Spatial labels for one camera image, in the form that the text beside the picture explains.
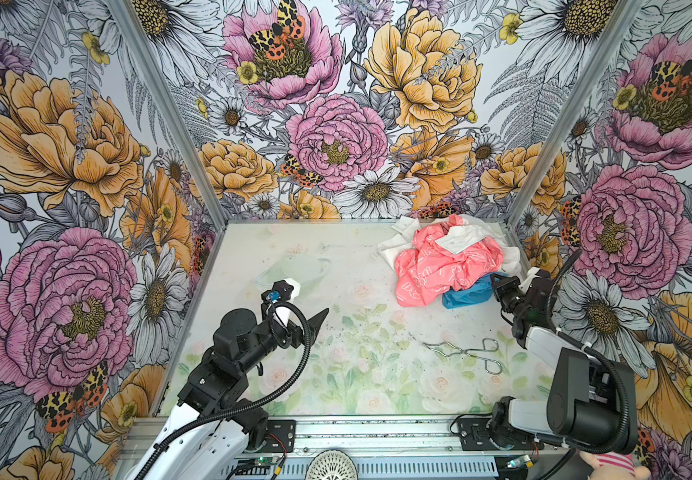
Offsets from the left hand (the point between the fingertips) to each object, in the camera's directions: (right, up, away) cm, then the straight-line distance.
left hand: (309, 308), depth 69 cm
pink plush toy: (+67, -34, -4) cm, 75 cm away
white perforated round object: (+5, -36, -1) cm, 36 cm away
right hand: (+50, +5, +20) cm, 54 cm away
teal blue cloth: (+48, 0, +25) cm, 54 cm away
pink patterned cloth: (+32, +7, +22) cm, 40 cm away
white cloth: (+48, +18, +28) cm, 58 cm away
